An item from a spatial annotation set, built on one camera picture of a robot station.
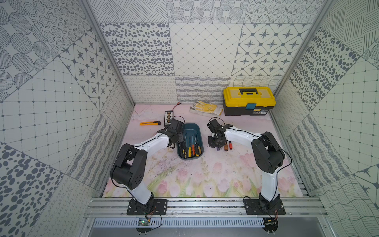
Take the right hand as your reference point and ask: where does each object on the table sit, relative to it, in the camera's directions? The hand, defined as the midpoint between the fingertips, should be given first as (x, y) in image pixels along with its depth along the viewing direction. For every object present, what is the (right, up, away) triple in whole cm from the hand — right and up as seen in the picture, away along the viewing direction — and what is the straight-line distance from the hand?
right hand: (214, 145), depth 96 cm
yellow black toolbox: (+26, +30, +5) cm, 40 cm away
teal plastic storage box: (-20, -1, -5) cm, 20 cm away
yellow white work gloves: (-8, +25, +21) cm, 34 cm away
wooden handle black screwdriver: (+8, -1, -1) cm, 8 cm away
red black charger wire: (-27, +30, +26) cm, 48 cm away
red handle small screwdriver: (+11, 0, -1) cm, 11 cm away
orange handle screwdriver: (-14, -2, -3) cm, 14 cm away
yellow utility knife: (-42, +14, +12) cm, 46 cm away
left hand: (-24, +8, -2) cm, 25 cm away
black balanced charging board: (-33, +20, +15) cm, 42 cm away
